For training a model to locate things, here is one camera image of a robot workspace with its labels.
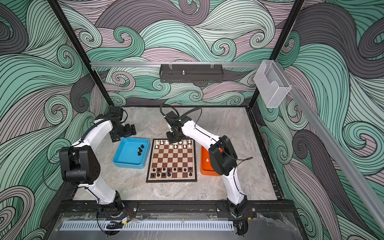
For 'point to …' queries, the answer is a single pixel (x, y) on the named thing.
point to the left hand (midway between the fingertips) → (128, 133)
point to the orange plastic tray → (206, 168)
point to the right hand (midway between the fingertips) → (172, 140)
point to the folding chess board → (170, 162)
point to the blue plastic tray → (132, 153)
